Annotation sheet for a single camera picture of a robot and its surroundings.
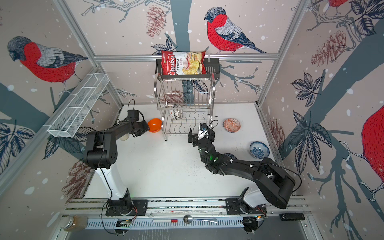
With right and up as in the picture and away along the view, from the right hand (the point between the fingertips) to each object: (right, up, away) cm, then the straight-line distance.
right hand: (196, 131), depth 81 cm
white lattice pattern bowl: (-12, +10, +17) cm, 23 cm away
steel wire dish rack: (-8, +16, +23) cm, 29 cm away
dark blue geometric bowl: (+20, -15, +6) cm, 26 cm away
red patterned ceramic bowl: (+26, +2, +25) cm, 36 cm away
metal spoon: (-4, -40, -13) cm, 42 cm away
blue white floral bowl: (+40, -13, +11) cm, 43 cm away
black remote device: (+44, -38, -14) cm, 60 cm away
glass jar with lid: (-53, -38, -18) cm, 68 cm away
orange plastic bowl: (-29, +2, +22) cm, 37 cm away
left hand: (-34, +1, +20) cm, 39 cm away
